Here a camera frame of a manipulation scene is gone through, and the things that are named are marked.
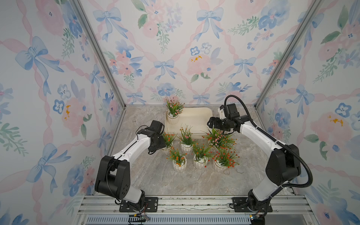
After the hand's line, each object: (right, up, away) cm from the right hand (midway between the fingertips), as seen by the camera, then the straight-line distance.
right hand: (211, 119), depth 92 cm
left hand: (-32, -16, -4) cm, 36 cm away
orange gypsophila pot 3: (-8, -22, -8) cm, 25 cm away
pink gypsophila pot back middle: (-17, -13, -6) cm, 22 cm away
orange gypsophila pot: (-28, -12, -9) cm, 31 cm away
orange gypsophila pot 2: (-21, -24, -13) cm, 34 cm away
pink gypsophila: (-25, +8, +5) cm, 26 cm away
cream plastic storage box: (-9, 0, +18) cm, 20 cm away
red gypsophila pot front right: (+5, -20, -16) cm, 26 cm away
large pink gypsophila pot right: (+2, -12, -10) cm, 15 cm away
